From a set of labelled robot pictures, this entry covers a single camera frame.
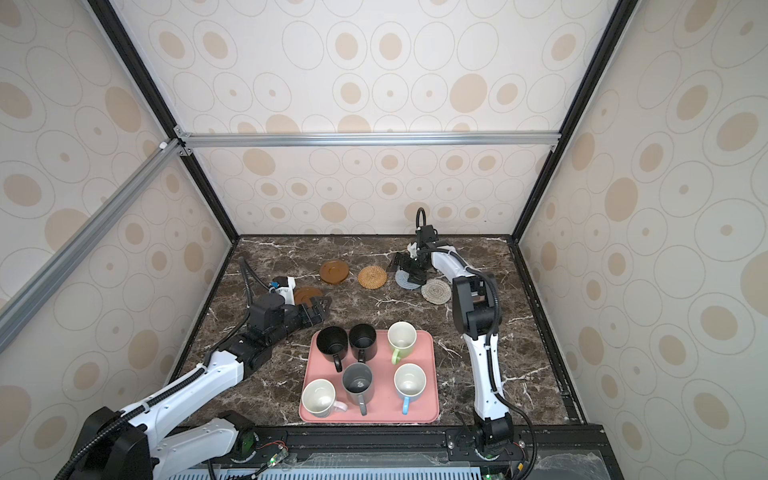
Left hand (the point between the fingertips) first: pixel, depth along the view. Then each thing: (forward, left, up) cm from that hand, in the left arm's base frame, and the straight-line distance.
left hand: (328, 299), depth 81 cm
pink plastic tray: (-23, -16, -17) cm, 33 cm away
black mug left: (-7, 0, -13) cm, 15 cm away
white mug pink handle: (-21, +3, -17) cm, 27 cm away
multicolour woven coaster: (+14, -33, -18) cm, 40 cm away
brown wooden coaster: (+23, +4, -18) cm, 30 cm away
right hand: (+20, -19, -15) cm, 32 cm away
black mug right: (-6, -9, -14) cm, 18 cm away
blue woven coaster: (+19, -21, -17) cm, 33 cm away
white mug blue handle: (-17, -22, -14) cm, 32 cm away
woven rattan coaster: (+20, -10, -17) cm, 28 cm away
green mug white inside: (-5, -20, -13) cm, 25 cm away
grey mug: (-18, -8, -16) cm, 25 cm away
